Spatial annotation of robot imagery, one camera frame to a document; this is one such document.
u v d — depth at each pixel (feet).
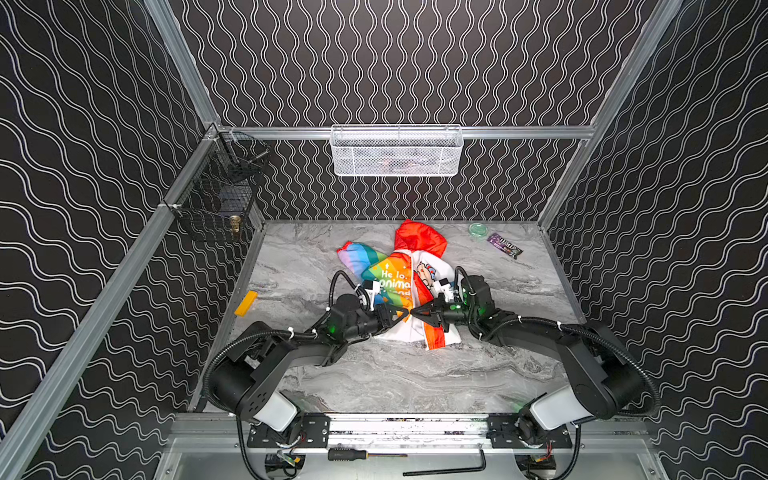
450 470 2.35
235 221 2.70
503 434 2.40
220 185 3.29
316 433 2.41
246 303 3.17
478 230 3.84
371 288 2.66
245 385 1.45
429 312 2.55
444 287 2.74
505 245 3.67
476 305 2.31
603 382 1.45
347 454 2.31
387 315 2.50
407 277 3.21
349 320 2.27
